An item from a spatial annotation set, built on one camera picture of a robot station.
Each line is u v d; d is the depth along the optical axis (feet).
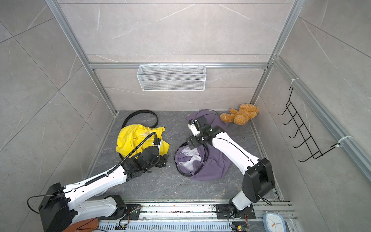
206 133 1.90
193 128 2.46
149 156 1.97
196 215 2.39
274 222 2.25
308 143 2.11
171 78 3.30
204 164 2.82
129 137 2.89
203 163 2.81
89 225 2.05
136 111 3.89
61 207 1.26
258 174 1.39
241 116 3.21
